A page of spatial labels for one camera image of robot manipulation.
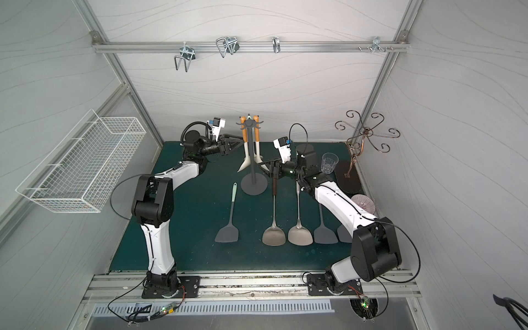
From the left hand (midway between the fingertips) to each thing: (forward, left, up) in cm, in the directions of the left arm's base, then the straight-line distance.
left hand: (244, 142), depth 83 cm
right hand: (-9, -8, -1) cm, 12 cm away
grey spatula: (-28, +5, -26) cm, 39 cm away
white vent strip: (-53, +7, -28) cm, 60 cm away
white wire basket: (-19, +53, +4) cm, 57 cm away
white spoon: (-1, 0, -11) cm, 11 cm away
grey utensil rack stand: (-2, -2, -27) cm, 28 cm away
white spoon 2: (0, -5, -10) cm, 11 cm away
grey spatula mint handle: (-27, -34, -29) cm, 52 cm away
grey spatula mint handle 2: (-28, -42, -26) cm, 56 cm away
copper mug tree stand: (+30, -63, -29) cm, 76 cm away
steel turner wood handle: (-28, -13, -28) cm, 42 cm away
